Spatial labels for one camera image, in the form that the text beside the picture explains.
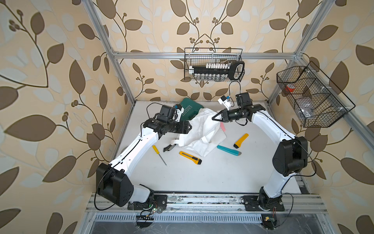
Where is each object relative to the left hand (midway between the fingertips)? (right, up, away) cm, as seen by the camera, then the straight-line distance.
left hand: (183, 124), depth 79 cm
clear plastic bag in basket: (+62, +10, -7) cm, 64 cm away
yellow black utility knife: (+4, -21, +10) cm, 24 cm away
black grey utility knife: (-10, -16, +14) cm, 24 cm away
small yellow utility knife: (+36, -14, +17) cm, 42 cm away
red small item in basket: (+64, +22, +8) cm, 68 cm away
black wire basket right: (+69, +11, -7) cm, 70 cm away
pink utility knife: (+27, -3, +27) cm, 38 cm away
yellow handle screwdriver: (-18, -18, +14) cm, 29 cm away
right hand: (+17, +3, +3) cm, 17 cm away
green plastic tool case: (+4, +10, +30) cm, 31 cm away
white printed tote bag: (+13, -6, +8) cm, 17 cm away
